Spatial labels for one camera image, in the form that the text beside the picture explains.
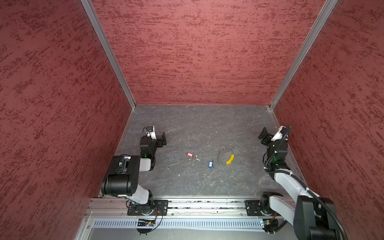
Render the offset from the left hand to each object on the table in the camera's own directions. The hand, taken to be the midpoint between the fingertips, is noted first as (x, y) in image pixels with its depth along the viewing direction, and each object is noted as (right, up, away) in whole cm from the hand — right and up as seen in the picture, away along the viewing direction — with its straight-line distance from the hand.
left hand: (157, 135), depth 94 cm
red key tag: (+21, -13, +1) cm, 24 cm away
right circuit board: (+62, -42, -22) cm, 78 cm away
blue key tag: (+34, -18, -4) cm, 39 cm away
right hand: (+67, +3, -10) cm, 68 cm away
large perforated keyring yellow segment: (+47, -16, -3) cm, 49 cm away
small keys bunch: (+24, -15, -2) cm, 28 cm away
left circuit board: (0, -42, -22) cm, 47 cm away
